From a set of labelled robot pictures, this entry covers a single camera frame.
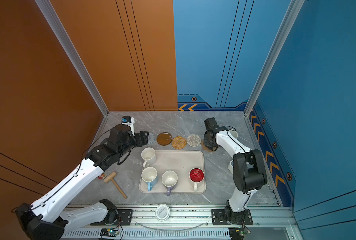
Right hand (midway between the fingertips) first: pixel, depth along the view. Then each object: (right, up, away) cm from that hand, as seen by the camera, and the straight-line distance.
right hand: (209, 142), depth 94 cm
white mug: (-37, -8, -4) cm, 39 cm away
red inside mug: (-9, -18, -9) cm, 22 cm away
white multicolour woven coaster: (-9, 0, +9) cm, 13 cm away
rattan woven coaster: (-20, -1, +8) cm, 21 cm away
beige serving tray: (-18, -12, -3) cm, 22 cm away
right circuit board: (+9, -40, -24) cm, 48 cm away
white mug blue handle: (-36, -19, -7) cm, 41 cm away
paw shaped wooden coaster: (-2, -4, +5) cm, 7 cm away
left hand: (-36, +7, -19) cm, 42 cm away
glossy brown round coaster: (-30, +1, +9) cm, 31 cm away
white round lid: (-26, -31, -24) cm, 47 cm away
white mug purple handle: (-24, -20, -9) cm, 33 cm away
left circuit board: (-51, -41, -23) cm, 70 cm away
